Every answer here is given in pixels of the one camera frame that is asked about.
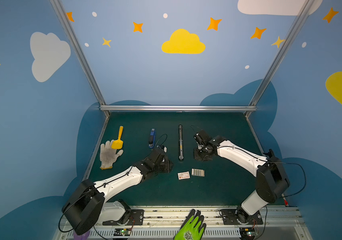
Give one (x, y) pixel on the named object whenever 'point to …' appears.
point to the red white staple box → (183, 175)
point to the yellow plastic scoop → (118, 144)
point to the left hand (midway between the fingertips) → (173, 165)
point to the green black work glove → (193, 228)
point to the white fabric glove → (108, 155)
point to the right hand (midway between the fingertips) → (197, 156)
